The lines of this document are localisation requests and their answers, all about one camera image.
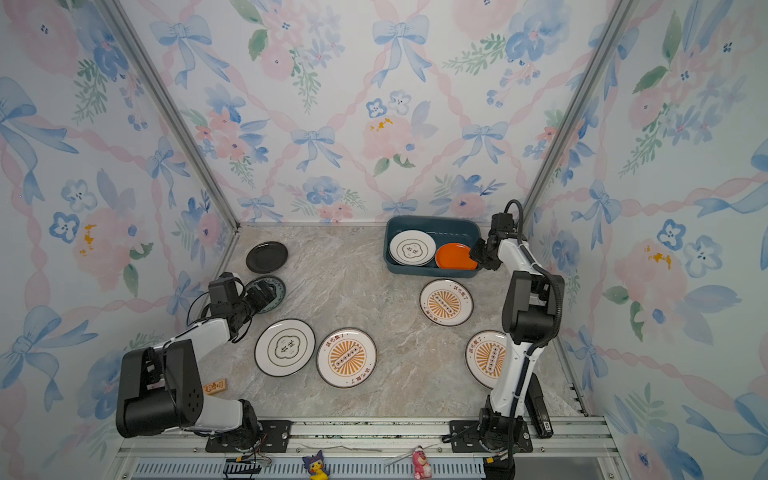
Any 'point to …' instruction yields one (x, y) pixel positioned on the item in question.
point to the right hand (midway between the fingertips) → (477, 254)
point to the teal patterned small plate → (280, 291)
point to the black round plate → (267, 257)
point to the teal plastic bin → (444, 230)
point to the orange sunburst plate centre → (346, 357)
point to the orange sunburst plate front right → (485, 356)
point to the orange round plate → (455, 256)
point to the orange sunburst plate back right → (446, 302)
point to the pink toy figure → (422, 469)
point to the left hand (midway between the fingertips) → (265, 290)
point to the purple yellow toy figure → (316, 467)
